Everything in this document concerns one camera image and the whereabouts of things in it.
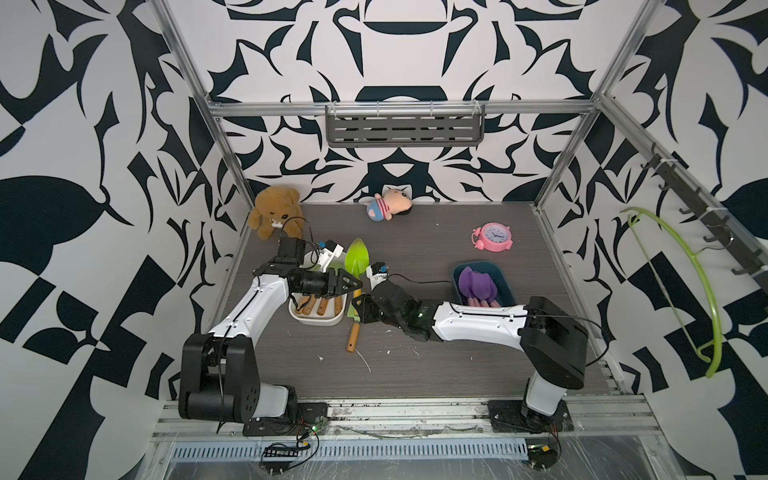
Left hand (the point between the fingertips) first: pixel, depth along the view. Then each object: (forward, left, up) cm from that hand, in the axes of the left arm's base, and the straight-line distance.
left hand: (354, 283), depth 81 cm
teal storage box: (+1, -45, -13) cm, 47 cm away
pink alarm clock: (+25, -48, -13) cm, 55 cm away
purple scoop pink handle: (+4, -37, -11) cm, 39 cm away
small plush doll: (+37, -10, -9) cm, 39 cm away
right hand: (-3, +1, -3) cm, 4 cm away
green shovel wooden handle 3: (-7, +1, -13) cm, 15 cm away
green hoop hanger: (-27, -70, +11) cm, 76 cm away
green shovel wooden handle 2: (0, +11, -13) cm, 17 cm away
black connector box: (-38, -44, -17) cm, 61 cm away
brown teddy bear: (+26, +24, +3) cm, 36 cm away
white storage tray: (+2, +10, +9) cm, 14 cm away
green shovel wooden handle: (0, +14, -13) cm, 19 cm away
